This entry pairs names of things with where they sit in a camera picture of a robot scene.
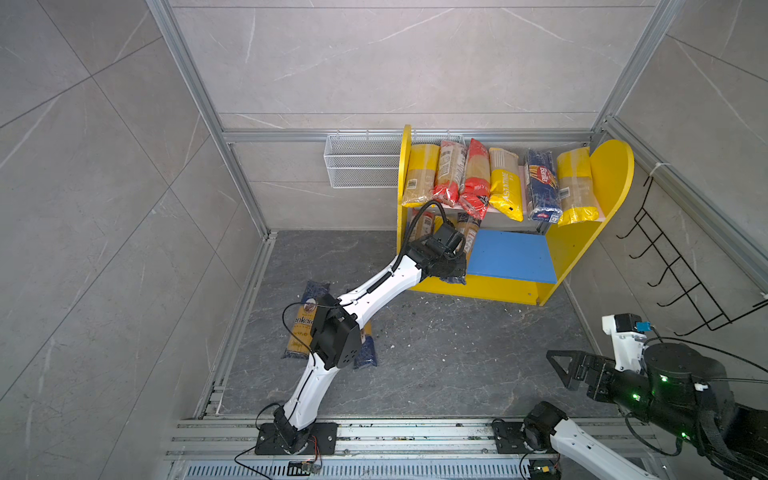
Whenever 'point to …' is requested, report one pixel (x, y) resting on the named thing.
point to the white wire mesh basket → (360, 161)
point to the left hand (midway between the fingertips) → (465, 260)
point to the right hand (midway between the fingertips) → (562, 354)
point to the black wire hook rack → (709, 312)
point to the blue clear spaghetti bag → (467, 226)
